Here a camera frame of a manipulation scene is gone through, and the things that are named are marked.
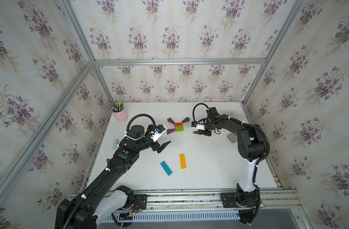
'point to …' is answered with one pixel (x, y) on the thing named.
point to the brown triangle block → (187, 119)
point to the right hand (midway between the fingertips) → (203, 129)
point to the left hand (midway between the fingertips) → (164, 133)
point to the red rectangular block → (178, 124)
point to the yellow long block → (182, 161)
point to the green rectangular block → (179, 128)
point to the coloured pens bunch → (116, 107)
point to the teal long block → (166, 168)
